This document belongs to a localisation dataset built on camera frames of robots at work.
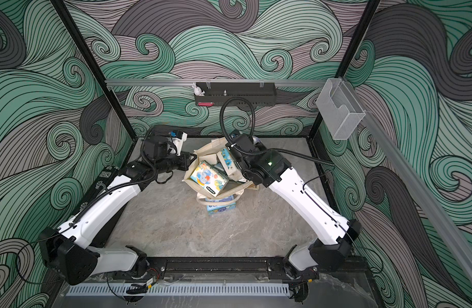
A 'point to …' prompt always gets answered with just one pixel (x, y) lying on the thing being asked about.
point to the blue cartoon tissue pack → (206, 176)
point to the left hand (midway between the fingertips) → (196, 154)
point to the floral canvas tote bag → (208, 152)
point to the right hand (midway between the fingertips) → (256, 151)
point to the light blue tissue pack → (211, 209)
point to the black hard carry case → (99, 180)
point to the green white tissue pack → (230, 165)
